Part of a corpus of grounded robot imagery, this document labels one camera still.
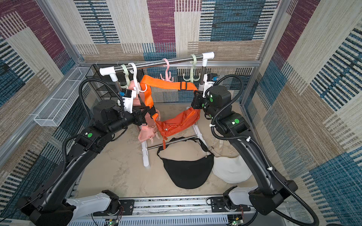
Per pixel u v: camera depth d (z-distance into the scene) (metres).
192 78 0.65
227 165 0.86
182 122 0.74
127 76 0.60
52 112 0.71
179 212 0.73
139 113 0.55
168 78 0.65
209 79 0.52
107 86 1.08
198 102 0.55
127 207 0.73
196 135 0.98
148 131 0.78
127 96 0.53
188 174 0.83
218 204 0.73
